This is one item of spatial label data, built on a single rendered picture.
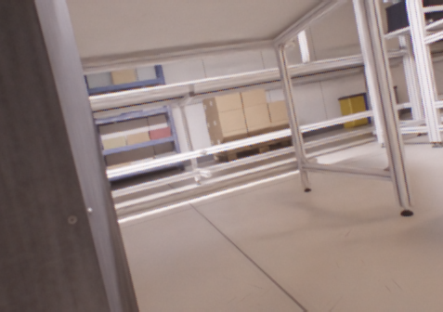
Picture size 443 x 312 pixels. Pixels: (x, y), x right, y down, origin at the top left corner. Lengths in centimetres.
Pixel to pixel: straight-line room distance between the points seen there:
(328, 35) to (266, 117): 278
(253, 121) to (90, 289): 417
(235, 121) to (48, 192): 407
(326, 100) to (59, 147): 617
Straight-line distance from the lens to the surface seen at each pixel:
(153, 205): 171
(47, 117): 39
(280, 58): 192
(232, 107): 438
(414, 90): 367
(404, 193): 139
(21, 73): 40
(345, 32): 704
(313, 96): 626
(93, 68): 173
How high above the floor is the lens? 49
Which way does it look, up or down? 3 degrees down
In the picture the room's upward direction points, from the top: 12 degrees counter-clockwise
